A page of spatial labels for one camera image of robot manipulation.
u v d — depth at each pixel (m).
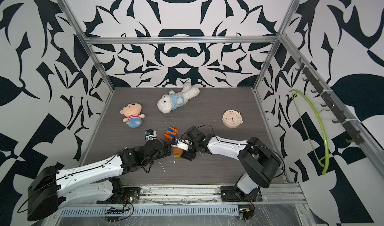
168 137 0.92
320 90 0.60
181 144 0.75
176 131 0.94
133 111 0.97
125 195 0.73
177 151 0.82
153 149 0.60
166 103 1.00
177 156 0.85
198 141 0.68
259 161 0.45
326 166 0.58
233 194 0.74
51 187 0.41
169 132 0.94
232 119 0.99
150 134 0.72
